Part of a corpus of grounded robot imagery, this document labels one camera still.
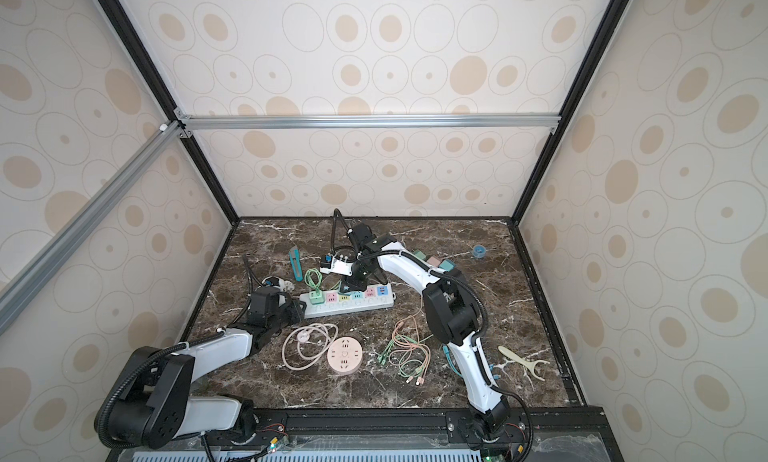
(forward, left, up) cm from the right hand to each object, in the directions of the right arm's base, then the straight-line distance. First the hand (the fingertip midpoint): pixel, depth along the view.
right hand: (345, 281), depth 93 cm
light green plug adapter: (-6, +8, -1) cm, 10 cm away
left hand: (-5, +11, -2) cm, 12 cm away
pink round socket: (-21, -1, -5) cm, 22 cm away
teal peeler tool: (+14, +20, -5) cm, 25 cm away
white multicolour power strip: (-4, +2, -5) cm, 7 cm away
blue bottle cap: (+17, -47, -8) cm, 50 cm away
